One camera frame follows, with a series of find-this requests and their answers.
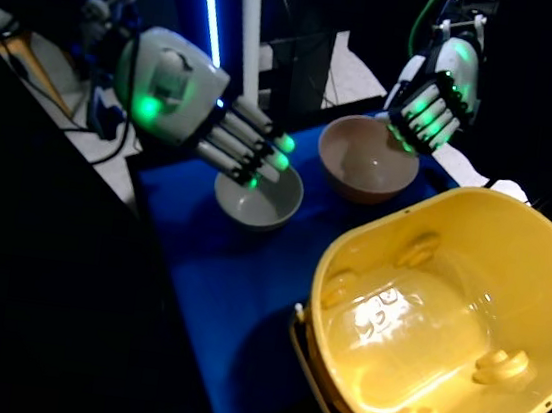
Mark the white post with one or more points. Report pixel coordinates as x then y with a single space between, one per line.
250 37

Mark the small grey bowl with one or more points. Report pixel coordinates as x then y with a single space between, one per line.
255 209

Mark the large pink bowl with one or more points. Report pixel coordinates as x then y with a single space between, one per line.
360 176

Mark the yellow plastic bucket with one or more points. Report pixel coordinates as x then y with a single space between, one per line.
444 313

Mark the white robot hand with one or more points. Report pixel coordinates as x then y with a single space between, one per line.
447 86
169 87

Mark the wooden bar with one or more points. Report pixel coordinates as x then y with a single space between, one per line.
45 77

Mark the blue table cloth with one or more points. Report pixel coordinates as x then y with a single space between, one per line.
226 286

